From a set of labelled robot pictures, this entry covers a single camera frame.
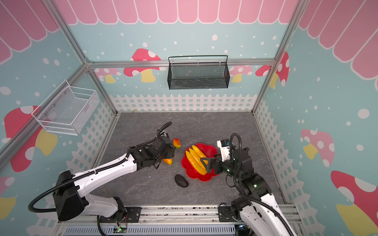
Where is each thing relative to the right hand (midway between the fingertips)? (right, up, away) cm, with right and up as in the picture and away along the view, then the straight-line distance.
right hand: (207, 157), depth 69 cm
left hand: (-19, +1, +11) cm, 22 cm away
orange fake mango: (-21, -7, +21) cm, 31 cm away
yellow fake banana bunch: (-6, -4, +21) cm, 22 cm away
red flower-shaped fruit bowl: (+4, -1, +25) cm, 25 cm away
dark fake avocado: (-14, -16, +12) cm, 24 cm away
